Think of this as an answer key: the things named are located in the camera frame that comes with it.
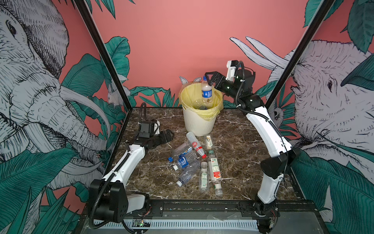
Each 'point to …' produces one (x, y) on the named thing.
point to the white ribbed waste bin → (197, 125)
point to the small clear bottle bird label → (208, 143)
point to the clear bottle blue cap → (189, 160)
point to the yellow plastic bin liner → (190, 98)
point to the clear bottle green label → (204, 178)
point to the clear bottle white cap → (189, 173)
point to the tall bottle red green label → (214, 172)
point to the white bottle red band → (196, 144)
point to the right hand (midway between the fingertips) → (208, 74)
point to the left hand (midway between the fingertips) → (169, 134)
